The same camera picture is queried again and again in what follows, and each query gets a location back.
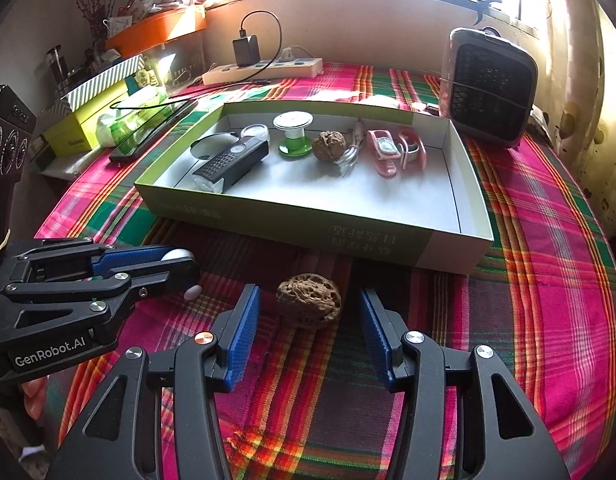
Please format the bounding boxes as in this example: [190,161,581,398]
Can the black window hook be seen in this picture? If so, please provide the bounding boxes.
[474,0,502,26]

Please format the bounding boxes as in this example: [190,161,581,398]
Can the heart pattern curtain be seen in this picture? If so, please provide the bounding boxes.
[547,0,616,237]

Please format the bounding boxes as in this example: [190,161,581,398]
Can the black charger cable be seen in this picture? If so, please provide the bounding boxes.
[108,8,283,111]

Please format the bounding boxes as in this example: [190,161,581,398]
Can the pink small case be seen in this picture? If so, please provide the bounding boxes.
[366,129,400,179]

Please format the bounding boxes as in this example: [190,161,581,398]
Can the small dark space heater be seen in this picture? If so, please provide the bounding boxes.
[438,27,538,148]

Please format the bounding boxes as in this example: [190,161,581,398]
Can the brown walnut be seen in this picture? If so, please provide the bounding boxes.
[311,131,347,162]
[276,273,343,330]

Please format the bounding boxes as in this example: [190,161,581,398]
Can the pink green clip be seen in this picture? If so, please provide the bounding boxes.
[396,128,427,170]

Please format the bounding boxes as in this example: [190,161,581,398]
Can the clear round jar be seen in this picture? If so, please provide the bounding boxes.
[240,124,270,141]

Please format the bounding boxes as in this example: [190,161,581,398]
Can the striped white box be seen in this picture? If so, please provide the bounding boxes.
[38,54,144,130]

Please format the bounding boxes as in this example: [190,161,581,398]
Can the green white cardboard box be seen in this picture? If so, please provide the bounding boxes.
[136,101,494,274]

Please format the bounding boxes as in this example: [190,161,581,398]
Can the white cable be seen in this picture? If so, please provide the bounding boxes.
[335,118,366,178]

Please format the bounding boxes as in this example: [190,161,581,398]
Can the orange tray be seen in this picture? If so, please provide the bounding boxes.
[106,4,206,58]

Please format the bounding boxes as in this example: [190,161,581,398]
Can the black rectangular device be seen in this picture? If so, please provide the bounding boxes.
[192,136,269,194]

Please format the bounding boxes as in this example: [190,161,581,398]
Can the black charger adapter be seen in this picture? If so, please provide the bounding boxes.
[232,28,261,67]

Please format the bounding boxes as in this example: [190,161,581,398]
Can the white power strip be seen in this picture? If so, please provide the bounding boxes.
[202,58,323,84]

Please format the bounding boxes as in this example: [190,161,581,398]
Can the yellow green box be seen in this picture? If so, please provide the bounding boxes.
[41,84,127,157]

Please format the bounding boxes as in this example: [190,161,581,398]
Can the plaid bed cloth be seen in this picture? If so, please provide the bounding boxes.
[32,62,616,480]

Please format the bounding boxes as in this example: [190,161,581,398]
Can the white plug in strip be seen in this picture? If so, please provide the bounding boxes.
[278,44,312,62]

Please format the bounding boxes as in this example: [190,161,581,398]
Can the white mushroom hook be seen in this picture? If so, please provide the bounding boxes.
[160,248,203,302]

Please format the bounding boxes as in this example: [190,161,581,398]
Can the person left hand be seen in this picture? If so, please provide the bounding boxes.
[22,376,49,420]

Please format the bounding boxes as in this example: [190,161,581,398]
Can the white mug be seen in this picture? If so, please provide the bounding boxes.
[103,15,133,38]

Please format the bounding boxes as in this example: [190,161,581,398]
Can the white oval mouse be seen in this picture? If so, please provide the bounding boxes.
[190,132,240,162]

